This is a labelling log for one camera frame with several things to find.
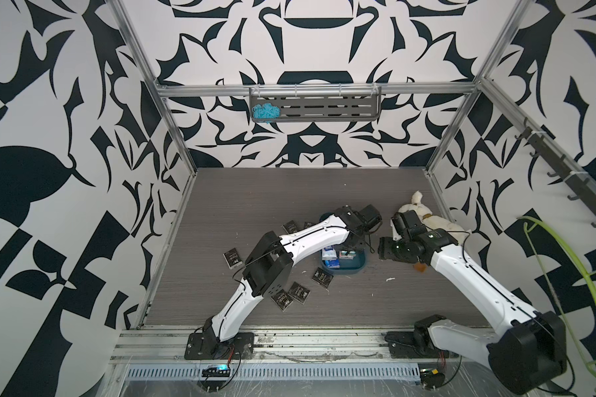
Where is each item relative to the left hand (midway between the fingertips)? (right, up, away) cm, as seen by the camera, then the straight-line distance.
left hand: (351, 240), depth 88 cm
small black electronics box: (-42, -35, -15) cm, 57 cm away
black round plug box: (+19, -36, -18) cm, 44 cm away
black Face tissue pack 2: (-18, -17, -6) cm, 25 cm away
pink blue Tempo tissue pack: (-8, -4, -1) cm, 9 cm away
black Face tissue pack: (-10, -12, -3) cm, 16 cm away
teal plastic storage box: (-2, -9, -1) cm, 9 cm away
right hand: (+10, -1, -5) cm, 11 cm away
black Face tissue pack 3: (-24, -18, -7) cm, 31 cm away
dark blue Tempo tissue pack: (-6, -8, 0) cm, 10 cm away
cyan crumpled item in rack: (-31, +46, +3) cm, 56 cm away
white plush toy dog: (+31, +6, +3) cm, 31 cm away
